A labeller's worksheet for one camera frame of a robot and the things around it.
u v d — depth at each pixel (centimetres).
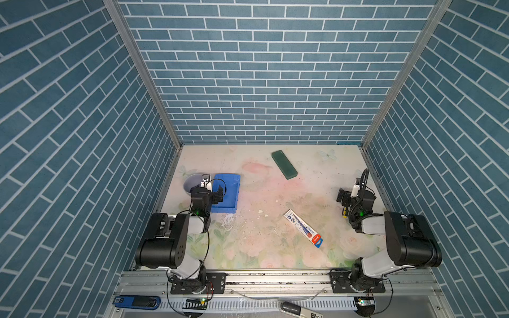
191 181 98
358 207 73
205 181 79
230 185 98
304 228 87
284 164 110
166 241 46
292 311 64
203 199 72
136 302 67
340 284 73
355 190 84
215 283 74
